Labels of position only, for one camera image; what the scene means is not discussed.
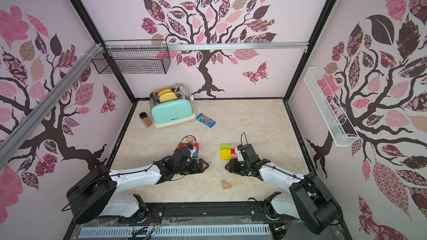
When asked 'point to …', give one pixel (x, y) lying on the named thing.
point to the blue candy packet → (205, 120)
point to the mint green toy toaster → (172, 113)
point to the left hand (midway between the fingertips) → (203, 170)
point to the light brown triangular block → (225, 185)
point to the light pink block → (234, 156)
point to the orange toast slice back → (163, 90)
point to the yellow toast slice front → (167, 96)
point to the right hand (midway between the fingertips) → (228, 170)
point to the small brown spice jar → (146, 120)
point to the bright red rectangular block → (197, 145)
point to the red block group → (233, 151)
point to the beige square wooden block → (233, 146)
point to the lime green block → (225, 146)
